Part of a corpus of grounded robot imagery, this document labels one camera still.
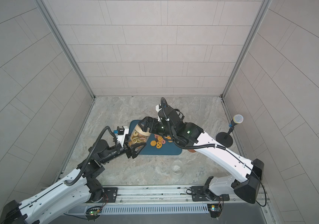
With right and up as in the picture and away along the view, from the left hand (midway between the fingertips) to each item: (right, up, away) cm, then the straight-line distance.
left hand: (144, 140), depth 67 cm
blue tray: (+12, -10, +20) cm, 25 cm away
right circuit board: (+35, -35, +1) cm, 49 cm away
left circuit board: (-23, -33, -3) cm, 40 cm away
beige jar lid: (-2, +7, -5) cm, 9 cm away
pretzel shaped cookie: (+6, -8, +21) cm, 23 cm away
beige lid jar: (-2, +3, -3) cm, 5 cm away
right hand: (0, +7, -2) cm, 7 cm away
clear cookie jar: (+17, -19, +13) cm, 29 cm away
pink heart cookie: (+9, -6, +22) cm, 24 cm away
